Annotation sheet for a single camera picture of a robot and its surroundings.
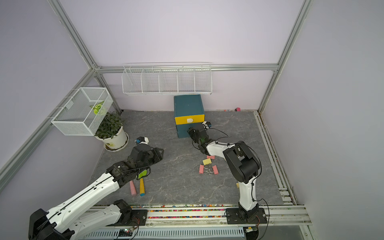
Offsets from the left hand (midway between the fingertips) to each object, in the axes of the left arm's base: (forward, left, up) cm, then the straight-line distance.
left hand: (162, 152), depth 78 cm
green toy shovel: (-13, +13, -15) cm, 24 cm away
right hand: (+21, -14, -5) cm, 25 cm away
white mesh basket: (+22, +45, +10) cm, 51 cm away
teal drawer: (+21, -10, -7) cm, 24 cm away
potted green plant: (+17, +32, -2) cm, 36 cm away
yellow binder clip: (+1, -25, -17) cm, 30 cm away
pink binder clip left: (-4, -21, -16) cm, 26 cm away
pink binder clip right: (-5, -29, -16) cm, 34 cm away
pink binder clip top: (+3, -29, -16) cm, 33 cm away
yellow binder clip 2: (-14, -40, -17) cm, 46 cm away
